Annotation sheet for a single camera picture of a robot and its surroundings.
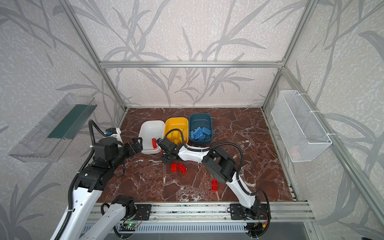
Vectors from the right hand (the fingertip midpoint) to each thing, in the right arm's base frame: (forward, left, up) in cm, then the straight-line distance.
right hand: (164, 152), depth 93 cm
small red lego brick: (-10, -7, 0) cm, 12 cm away
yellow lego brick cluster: (+10, -7, 0) cm, 12 cm away
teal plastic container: (+28, -23, -2) cm, 36 cm away
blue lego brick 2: (+16, -27, +2) cm, 31 cm away
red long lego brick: (-10, -12, -1) cm, 16 cm away
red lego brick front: (-19, -31, -2) cm, 36 cm away
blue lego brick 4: (+12, -17, +1) cm, 21 cm away
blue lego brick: (+14, -21, +3) cm, 25 cm away
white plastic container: (+18, +14, -2) cm, 23 cm away
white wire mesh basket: (-8, -66, +32) cm, 74 cm away
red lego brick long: (+6, +8, +1) cm, 10 cm away
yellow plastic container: (+22, -9, +1) cm, 24 cm away
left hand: (-4, +7, +25) cm, 26 cm away
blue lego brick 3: (+10, -24, +1) cm, 26 cm away
